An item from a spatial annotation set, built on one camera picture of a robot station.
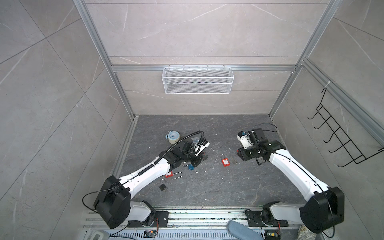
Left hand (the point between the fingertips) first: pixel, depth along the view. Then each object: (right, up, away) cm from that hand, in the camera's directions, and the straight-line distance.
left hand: (205, 151), depth 79 cm
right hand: (+21, 0, +4) cm, 22 cm away
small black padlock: (-24, -21, +4) cm, 32 cm away
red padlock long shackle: (-17, -14, +9) cm, 24 cm away
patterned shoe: (+45, -36, -12) cm, 59 cm away
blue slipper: (+16, -36, -11) cm, 41 cm away
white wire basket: (-6, +46, +21) cm, 51 cm away
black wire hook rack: (+61, +2, -19) cm, 64 cm away
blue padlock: (-8, -11, +11) cm, 18 cm away
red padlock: (+14, -9, +13) cm, 21 cm away
